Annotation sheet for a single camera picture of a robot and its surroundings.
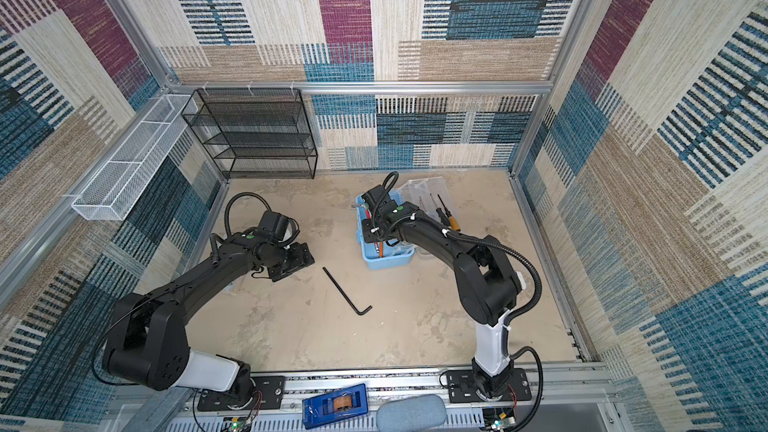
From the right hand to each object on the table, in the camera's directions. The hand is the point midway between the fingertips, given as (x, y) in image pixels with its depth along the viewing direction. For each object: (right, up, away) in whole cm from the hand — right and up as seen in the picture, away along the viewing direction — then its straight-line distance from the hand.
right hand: (373, 234), depth 91 cm
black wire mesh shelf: (-44, +35, +20) cm, 60 cm away
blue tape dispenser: (-8, -35, -24) cm, 43 cm away
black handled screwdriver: (+22, +5, +3) cm, 22 cm away
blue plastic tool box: (+6, -6, -1) cm, 8 cm away
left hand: (-19, -7, -3) cm, 21 cm away
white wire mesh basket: (-60, +13, -20) cm, 65 cm away
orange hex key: (+2, -5, +6) cm, 8 cm away
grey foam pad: (+10, -38, -23) cm, 45 cm away
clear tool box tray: (+18, +12, +11) cm, 24 cm away
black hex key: (-8, -18, -2) cm, 20 cm away
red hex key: (+1, -4, -2) cm, 4 cm away
